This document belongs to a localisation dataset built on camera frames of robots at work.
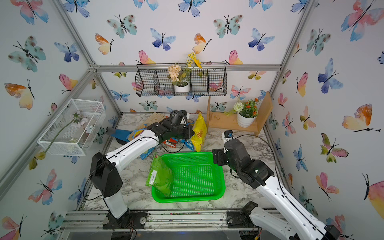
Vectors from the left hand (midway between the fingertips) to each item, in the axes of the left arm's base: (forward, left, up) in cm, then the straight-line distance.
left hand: (196, 131), depth 82 cm
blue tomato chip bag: (+3, +5, -16) cm, 17 cm away
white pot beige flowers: (+28, +9, +11) cm, 31 cm away
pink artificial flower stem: (0, +58, +10) cm, 59 cm away
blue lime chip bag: (+10, +40, -14) cm, 43 cm away
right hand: (-13, -12, +3) cm, 18 cm away
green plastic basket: (-18, +1, -21) cm, 27 cm away
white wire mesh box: (-4, +59, +7) cm, 60 cm away
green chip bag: (-22, +17, -5) cm, 28 cm away
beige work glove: (+31, +31, -21) cm, 49 cm away
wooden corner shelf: (+20, -18, -14) cm, 30 cm away
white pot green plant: (+17, -32, -3) cm, 37 cm away
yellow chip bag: (+4, -3, -3) cm, 6 cm away
